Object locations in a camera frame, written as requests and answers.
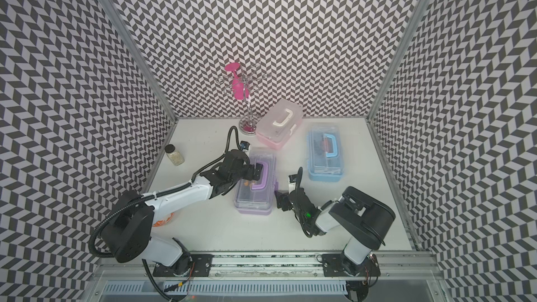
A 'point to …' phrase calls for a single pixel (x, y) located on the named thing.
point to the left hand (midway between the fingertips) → (253, 165)
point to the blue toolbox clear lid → (324, 153)
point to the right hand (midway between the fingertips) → (283, 193)
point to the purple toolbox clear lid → (256, 196)
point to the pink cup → (240, 87)
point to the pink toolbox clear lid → (279, 121)
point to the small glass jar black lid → (175, 156)
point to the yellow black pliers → (246, 183)
